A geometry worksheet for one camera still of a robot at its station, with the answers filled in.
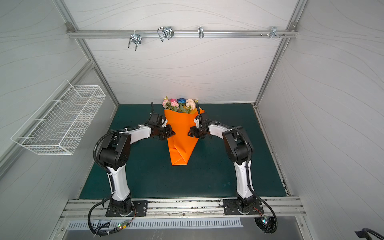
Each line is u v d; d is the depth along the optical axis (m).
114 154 0.53
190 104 1.15
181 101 1.18
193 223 0.70
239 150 0.56
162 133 0.88
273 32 0.76
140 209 0.73
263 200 0.68
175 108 1.11
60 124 0.69
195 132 0.91
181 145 0.93
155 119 0.82
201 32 0.78
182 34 0.80
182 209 0.75
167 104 1.18
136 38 0.79
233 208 0.73
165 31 0.77
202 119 0.84
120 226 0.68
